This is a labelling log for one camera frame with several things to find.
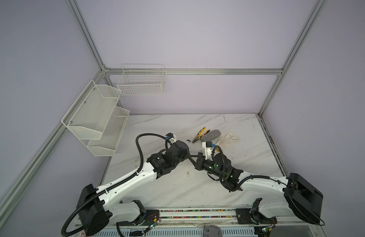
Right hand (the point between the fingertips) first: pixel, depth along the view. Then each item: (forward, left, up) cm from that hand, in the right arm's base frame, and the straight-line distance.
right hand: (187, 157), depth 74 cm
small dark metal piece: (+24, 0, -19) cm, 31 cm away
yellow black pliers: (+27, -7, -18) cm, 33 cm away
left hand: (+4, 0, +1) cm, 4 cm away
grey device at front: (-29, -12, -18) cm, 36 cm away
